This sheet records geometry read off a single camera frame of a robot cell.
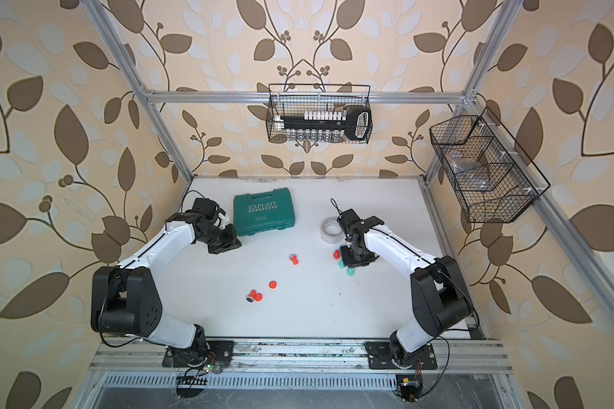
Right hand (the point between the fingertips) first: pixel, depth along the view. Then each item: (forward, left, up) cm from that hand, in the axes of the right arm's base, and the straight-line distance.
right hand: (353, 263), depth 87 cm
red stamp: (+4, +21, -5) cm, 22 cm away
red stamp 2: (-8, +35, -5) cm, 36 cm away
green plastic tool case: (+25, +34, -1) cm, 43 cm away
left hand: (+8, +40, +6) cm, 41 cm away
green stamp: (-4, +5, +8) cm, 11 cm away
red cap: (-4, +29, -6) cm, 30 cm away
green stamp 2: (-1, +1, -4) cm, 4 cm away
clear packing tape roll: (+17, +7, -5) cm, 19 cm away
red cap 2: (-8, +33, -6) cm, 35 cm away
